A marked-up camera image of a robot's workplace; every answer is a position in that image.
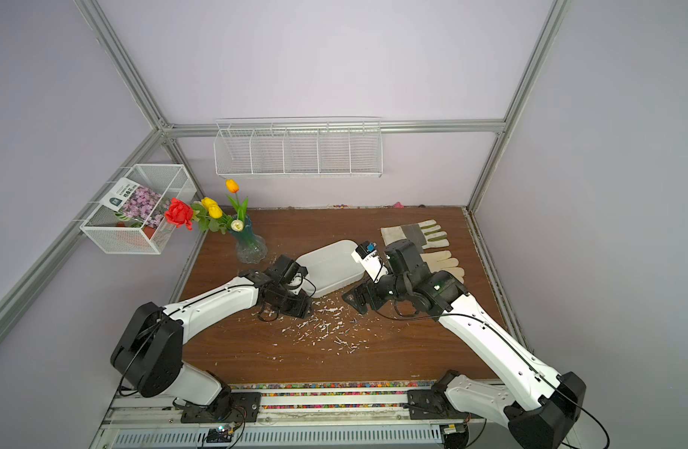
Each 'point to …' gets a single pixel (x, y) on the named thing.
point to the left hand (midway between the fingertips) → (304, 312)
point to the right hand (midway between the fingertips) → (356, 286)
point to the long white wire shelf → (299, 147)
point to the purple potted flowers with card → (137, 206)
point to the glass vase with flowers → (250, 249)
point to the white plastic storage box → (329, 267)
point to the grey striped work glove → (425, 235)
